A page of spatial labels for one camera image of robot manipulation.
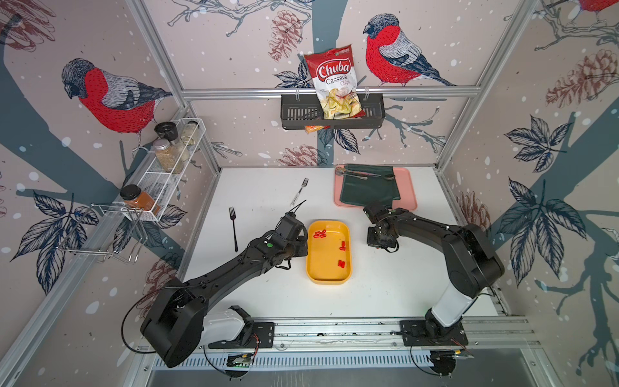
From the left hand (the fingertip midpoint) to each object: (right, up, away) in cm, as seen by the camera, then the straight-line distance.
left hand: (309, 240), depth 84 cm
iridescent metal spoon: (+16, +28, +35) cm, 47 cm away
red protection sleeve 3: (+12, -10, +4) cm, 16 cm away
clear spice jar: (-44, +39, +1) cm, 59 cm away
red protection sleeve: (+5, -1, +13) cm, 14 cm away
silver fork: (-7, +16, +26) cm, 31 cm away
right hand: (+25, -3, +9) cm, 27 cm away
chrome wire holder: (-47, +2, -20) cm, 51 cm away
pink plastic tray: (+47, +21, +30) cm, 59 cm away
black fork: (-35, +7, +19) cm, 40 cm away
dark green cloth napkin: (+30, +18, +26) cm, 44 cm away
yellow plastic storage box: (+8, -9, +6) cm, 13 cm away
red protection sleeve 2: (+13, -4, +8) cm, 16 cm away
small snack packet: (+2, +42, +6) cm, 42 cm away
